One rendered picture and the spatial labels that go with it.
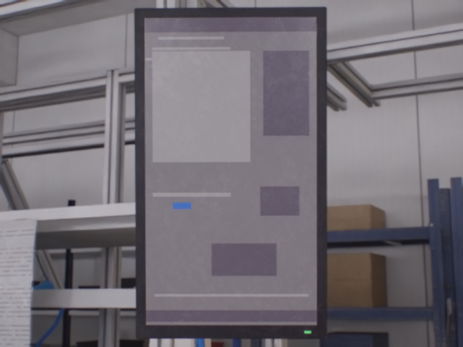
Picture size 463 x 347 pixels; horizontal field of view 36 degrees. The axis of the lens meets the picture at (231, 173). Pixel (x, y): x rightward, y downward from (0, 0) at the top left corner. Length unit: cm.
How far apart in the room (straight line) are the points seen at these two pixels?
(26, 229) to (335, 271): 295
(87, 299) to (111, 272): 54
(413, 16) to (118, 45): 239
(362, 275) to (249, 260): 319
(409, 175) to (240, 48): 370
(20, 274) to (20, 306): 7
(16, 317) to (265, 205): 69
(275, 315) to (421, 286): 358
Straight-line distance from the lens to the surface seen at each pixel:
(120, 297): 155
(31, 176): 623
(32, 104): 254
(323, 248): 111
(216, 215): 110
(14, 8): 177
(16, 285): 159
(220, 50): 111
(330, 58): 202
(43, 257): 278
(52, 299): 166
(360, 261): 428
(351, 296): 429
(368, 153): 484
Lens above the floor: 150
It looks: 10 degrees up
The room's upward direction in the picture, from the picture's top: straight up
